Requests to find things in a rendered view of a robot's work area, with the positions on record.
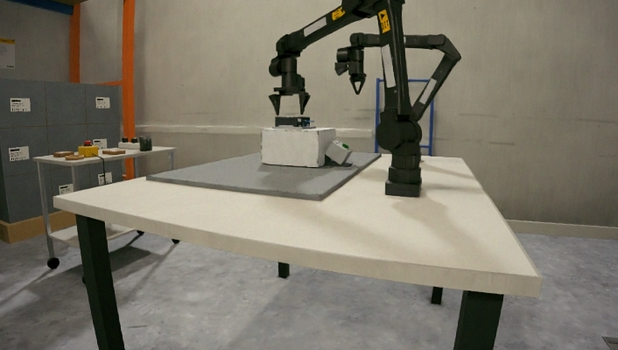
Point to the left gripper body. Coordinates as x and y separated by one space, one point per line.
289 84

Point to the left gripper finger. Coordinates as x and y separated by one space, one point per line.
303 102
276 103

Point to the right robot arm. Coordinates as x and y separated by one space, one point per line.
347 56

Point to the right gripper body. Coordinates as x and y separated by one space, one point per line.
359 74

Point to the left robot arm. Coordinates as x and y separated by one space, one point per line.
398 124

